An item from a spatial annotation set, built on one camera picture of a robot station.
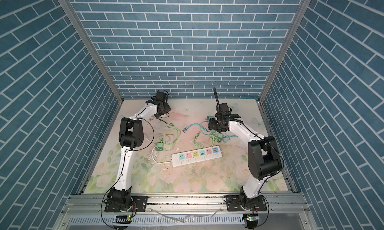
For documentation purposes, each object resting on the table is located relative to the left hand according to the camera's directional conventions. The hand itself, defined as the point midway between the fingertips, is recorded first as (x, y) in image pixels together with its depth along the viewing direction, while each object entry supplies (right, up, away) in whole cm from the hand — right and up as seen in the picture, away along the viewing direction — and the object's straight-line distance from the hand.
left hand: (165, 109), depth 112 cm
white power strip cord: (+1, -32, -25) cm, 40 cm away
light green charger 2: (+39, -18, -16) cm, 46 cm away
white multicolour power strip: (+24, -28, -24) cm, 44 cm away
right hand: (+33, -9, -19) cm, 39 cm away
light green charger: (+1, -23, -21) cm, 31 cm away
